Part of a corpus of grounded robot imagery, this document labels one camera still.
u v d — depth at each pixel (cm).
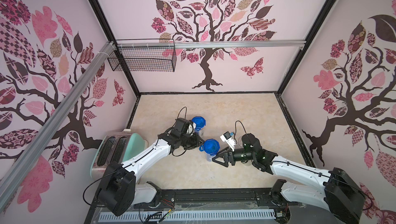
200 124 85
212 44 92
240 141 64
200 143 79
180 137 64
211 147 77
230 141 70
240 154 66
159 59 81
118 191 40
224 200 75
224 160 66
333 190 41
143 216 70
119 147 76
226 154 65
